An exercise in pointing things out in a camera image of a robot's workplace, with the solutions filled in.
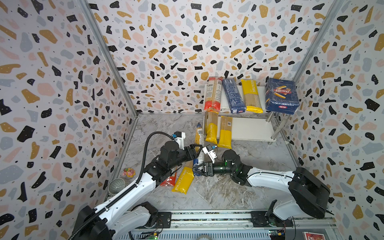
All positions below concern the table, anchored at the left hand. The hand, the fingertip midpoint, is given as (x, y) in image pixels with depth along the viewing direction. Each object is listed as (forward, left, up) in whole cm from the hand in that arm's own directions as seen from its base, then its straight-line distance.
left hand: (200, 146), depth 72 cm
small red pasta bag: (-9, +17, -22) cm, 30 cm away
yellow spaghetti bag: (+18, -17, -17) cm, 30 cm away
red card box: (-35, -51, -23) cm, 66 cm away
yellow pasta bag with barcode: (-8, +9, -24) cm, 27 cm away
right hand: (-10, +4, -5) cm, 12 cm away
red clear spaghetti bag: (+25, -7, +12) cm, 28 cm away
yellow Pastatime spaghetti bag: (+21, -28, +11) cm, 36 cm away
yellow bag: (+24, -8, -15) cm, 30 cm away
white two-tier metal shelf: (+30, -36, -22) cm, 52 cm away
